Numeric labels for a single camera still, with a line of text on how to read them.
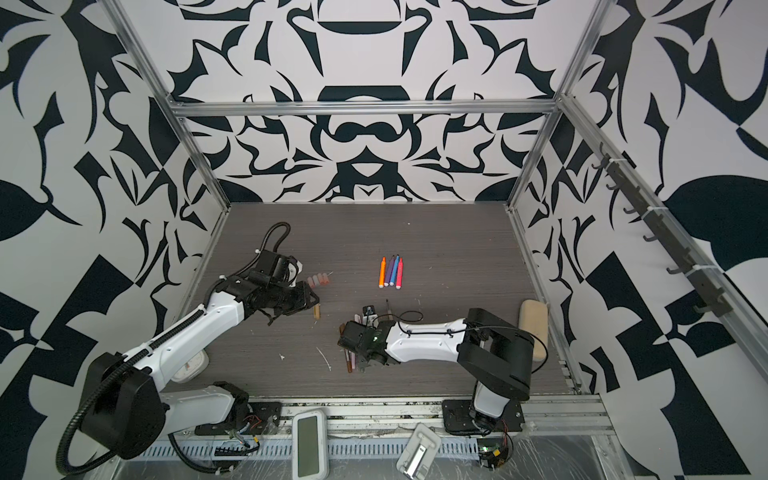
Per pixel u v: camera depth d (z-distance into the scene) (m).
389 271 1.00
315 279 0.99
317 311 0.91
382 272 1.00
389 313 0.91
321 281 0.98
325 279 0.98
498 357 0.44
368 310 0.78
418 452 0.68
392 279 0.99
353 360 0.83
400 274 1.00
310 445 0.67
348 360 0.83
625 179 0.65
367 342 0.65
